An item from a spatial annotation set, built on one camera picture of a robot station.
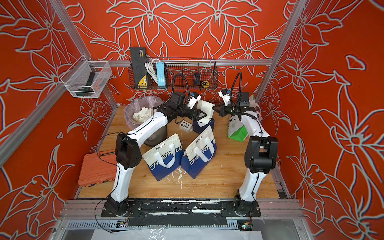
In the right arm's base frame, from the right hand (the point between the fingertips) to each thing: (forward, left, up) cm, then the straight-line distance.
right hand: (211, 106), depth 87 cm
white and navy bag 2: (-30, +9, -7) cm, 32 cm away
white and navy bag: (-29, +25, -10) cm, 40 cm away
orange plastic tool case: (-32, +65, -18) cm, 75 cm away
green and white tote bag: (-8, -16, -12) cm, 21 cm away
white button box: (+1, +17, -21) cm, 26 cm away
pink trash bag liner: (+4, +39, 0) cm, 39 cm away
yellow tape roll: (+17, +3, +4) cm, 17 cm away
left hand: (-4, +5, 0) cm, 6 cm away
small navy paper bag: (-5, +7, -14) cm, 17 cm away
